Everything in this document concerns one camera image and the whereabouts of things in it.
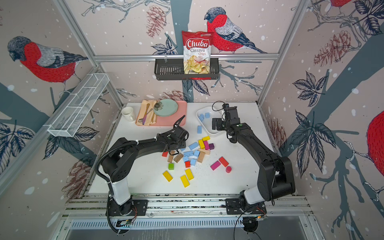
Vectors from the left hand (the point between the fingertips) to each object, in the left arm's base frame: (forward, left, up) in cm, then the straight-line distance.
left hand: (185, 140), depth 95 cm
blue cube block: (+20, -11, -1) cm, 23 cm away
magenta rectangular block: (-15, -19, -4) cm, 25 cm away
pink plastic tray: (+19, +13, -4) cm, 23 cm away
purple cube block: (-3, -17, -3) cm, 18 cm away
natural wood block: (-10, -11, -2) cm, 15 cm away
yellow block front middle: (-24, -1, -4) cm, 25 cm away
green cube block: (-16, +8, -4) cm, 18 cm away
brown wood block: (-11, +4, -2) cm, 12 cm away
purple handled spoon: (+22, +32, -3) cm, 39 cm away
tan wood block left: (-11, +9, -3) cm, 14 cm away
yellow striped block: (-2, -11, -2) cm, 11 cm away
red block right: (-14, -24, -3) cm, 28 cm away
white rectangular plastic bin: (+24, -22, -1) cm, 32 cm away
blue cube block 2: (+23, -16, -2) cm, 28 cm away
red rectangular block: (-8, +13, -4) cm, 16 cm away
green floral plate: (+32, +18, -4) cm, 37 cm away
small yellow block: (+3, -14, -4) cm, 15 cm away
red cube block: (-16, -2, -2) cm, 16 cm away
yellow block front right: (-20, -3, -4) cm, 21 cm away
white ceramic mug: (+18, +41, +5) cm, 45 cm away
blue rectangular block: (+11, -10, -4) cm, 15 cm away
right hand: (+6, -21, +13) cm, 26 cm away
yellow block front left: (-22, +9, -3) cm, 24 cm away
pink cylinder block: (-18, -26, -3) cm, 32 cm away
